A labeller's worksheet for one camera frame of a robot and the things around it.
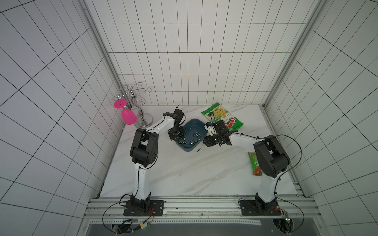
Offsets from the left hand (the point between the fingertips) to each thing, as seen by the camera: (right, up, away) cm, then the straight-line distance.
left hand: (180, 140), depth 95 cm
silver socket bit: (+3, -2, +2) cm, 4 cm away
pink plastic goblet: (-34, +15, -1) cm, 37 cm away
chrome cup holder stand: (-29, +29, -6) cm, 42 cm away
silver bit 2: (+11, +5, +7) cm, 14 cm away
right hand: (+15, 0, +2) cm, 15 cm away
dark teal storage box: (+9, 0, +3) cm, 10 cm away
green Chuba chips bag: (+29, +19, +19) cm, 40 cm away
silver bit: (+13, -6, -1) cm, 14 cm away
